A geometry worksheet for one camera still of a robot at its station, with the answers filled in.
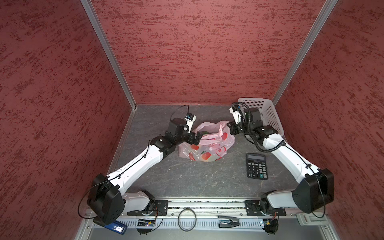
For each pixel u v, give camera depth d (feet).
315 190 1.31
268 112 3.64
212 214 2.39
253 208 2.43
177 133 1.95
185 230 2.23
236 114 2.47
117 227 2.18
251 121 2.00
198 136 2.29
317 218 2.28
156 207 2.42
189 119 2.20
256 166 2.86
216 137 2.73
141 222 2.38
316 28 2.55
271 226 2.31
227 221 2.28
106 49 2.82
